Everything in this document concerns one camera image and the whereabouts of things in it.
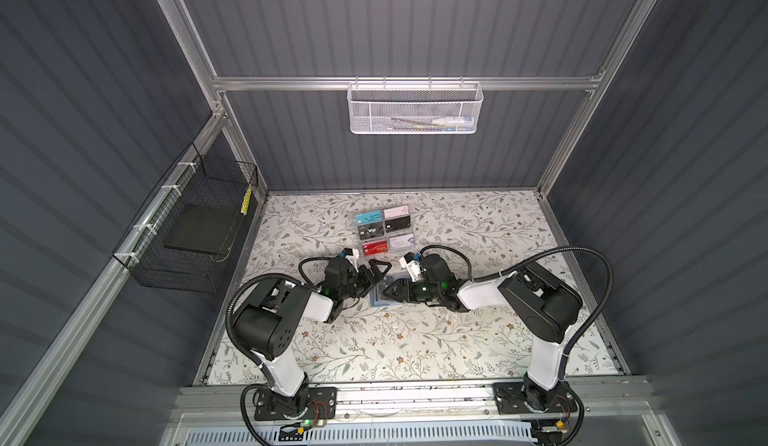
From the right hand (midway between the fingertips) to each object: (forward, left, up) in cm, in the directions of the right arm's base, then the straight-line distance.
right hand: (391, 296), depth 89 cm
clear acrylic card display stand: (+23, +2, +3) cm, 23 cm away
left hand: (+7, +1, +3) cm, 7 cm away
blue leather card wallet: (-1, +4, 0) cm, 4 cm away
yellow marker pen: (+16, +40, +24) cm, 50 cm away
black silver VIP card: (+21, +7, +5) cm, 23 cm away
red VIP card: (+18, +6, 0) cm, 19 cm away
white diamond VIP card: (+20, -3, 0) cm, 20 cm away
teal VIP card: (+25, +7, +8) cm, 27 cm away
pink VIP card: (+28, -2, +7) cm, 29 cm away
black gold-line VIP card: (+25, -2, +4) cm, 25 cm away
